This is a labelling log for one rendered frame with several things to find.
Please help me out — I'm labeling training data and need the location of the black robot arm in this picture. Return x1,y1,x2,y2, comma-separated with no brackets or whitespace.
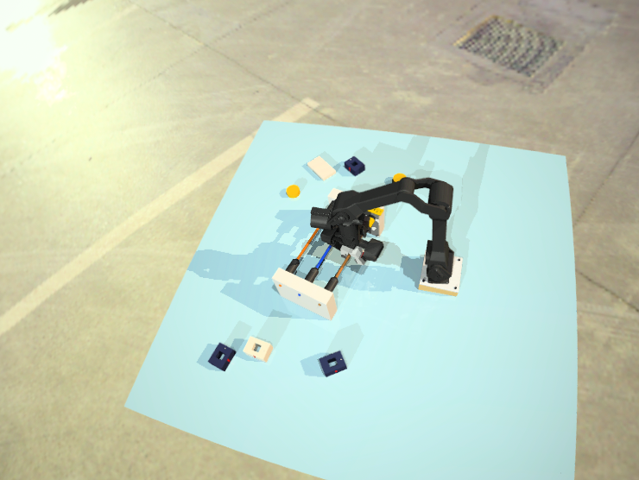
310,177,454,284

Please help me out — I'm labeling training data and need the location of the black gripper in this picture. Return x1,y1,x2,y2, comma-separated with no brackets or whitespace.
320,224,384,262

